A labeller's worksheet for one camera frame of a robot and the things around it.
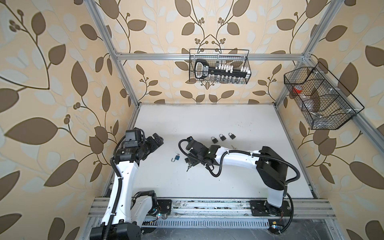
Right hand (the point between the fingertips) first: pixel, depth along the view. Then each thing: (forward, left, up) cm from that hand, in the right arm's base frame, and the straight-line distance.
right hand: (192, 156), depth 86 cm
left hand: (+2, +17, +13) cm, 22 cm away
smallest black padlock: (+17, -27, -6) cm, 33 cm away
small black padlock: (+16, -21, -7) cm, 27 cm away
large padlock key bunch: (-4, +2, -6) cm, 7 cm away
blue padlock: (+2, +10, -5) cm, 11 cm away
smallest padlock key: (+8, -27, -6) cm, 29 cm away
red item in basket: (+30, -64, +23) cm, 75 cm away
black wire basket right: (+12, -67, +29) cm, 74 cm away
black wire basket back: (+37, -13, +27) cm, 47 cm away
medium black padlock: (+14, -15, -5) cm, 21 cm away
